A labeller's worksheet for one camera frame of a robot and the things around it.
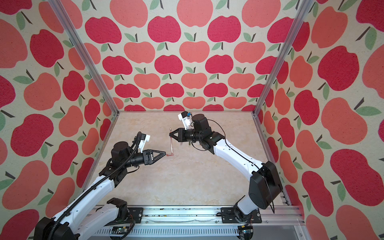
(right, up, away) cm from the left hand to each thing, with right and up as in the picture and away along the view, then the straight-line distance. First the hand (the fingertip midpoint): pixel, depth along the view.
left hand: (164, 156), depth 71 cm
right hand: (+4, +11, +3) cm, 12 cm away
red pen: (+3, +7, +3) cm, 8 cm away
